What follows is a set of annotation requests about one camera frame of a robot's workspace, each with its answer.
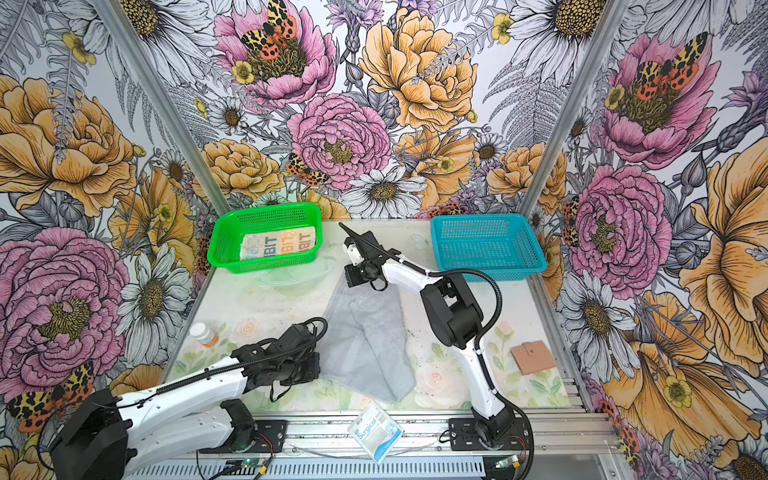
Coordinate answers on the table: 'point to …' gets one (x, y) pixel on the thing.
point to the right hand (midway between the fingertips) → (349, 284)
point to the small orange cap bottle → (201, 332)
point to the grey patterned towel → (277, 243)
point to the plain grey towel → (364, 346)
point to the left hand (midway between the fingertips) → (315, 378)
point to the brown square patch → (532, 356)
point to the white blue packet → (376, 431)
